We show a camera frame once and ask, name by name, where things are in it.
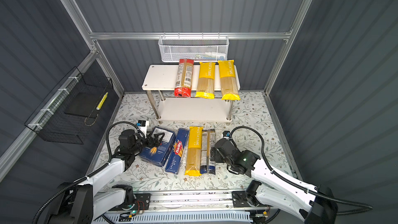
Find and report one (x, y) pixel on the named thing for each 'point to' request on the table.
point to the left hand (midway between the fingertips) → (157, 132)
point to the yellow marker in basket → (102, 101)
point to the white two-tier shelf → (158, 78)
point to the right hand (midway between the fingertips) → (218, 153)
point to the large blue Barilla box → (157, 155)
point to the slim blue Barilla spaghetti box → (175, 159)
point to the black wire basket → (74, 101)
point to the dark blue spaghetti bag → (208, 141)
